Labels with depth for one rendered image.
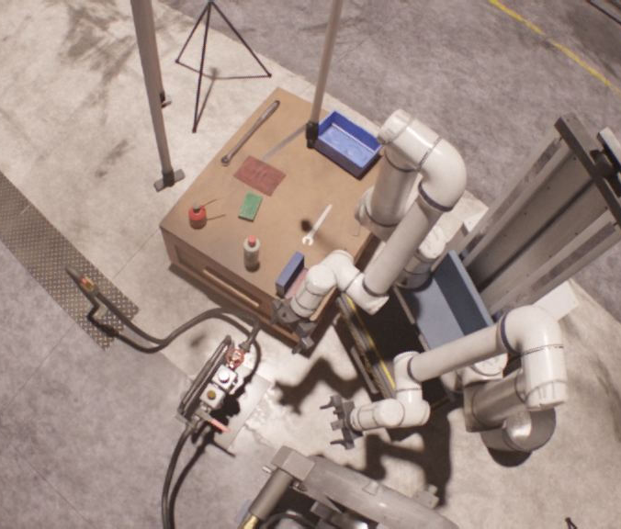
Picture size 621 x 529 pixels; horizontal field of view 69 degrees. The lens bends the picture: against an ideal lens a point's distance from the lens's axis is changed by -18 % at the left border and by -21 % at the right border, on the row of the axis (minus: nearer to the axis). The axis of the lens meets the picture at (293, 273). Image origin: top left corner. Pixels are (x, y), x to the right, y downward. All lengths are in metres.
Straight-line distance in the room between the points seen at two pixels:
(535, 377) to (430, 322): 0.91
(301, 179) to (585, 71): 3.11
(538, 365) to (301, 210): 1.50
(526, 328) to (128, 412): 1.99
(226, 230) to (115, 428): 1.13
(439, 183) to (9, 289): 2.41
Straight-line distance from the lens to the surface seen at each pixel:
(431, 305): 2.14
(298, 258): 2.23
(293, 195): 2.50
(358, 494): 1.74
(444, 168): 1.38
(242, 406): 2.66
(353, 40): 3.91
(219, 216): 2.44
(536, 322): 1.32
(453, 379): 2.03
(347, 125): 2.67
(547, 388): 1.28
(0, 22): 4.69
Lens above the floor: 2.65
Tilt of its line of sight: 69 degrees down
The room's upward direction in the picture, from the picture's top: 13 degrees clockwise
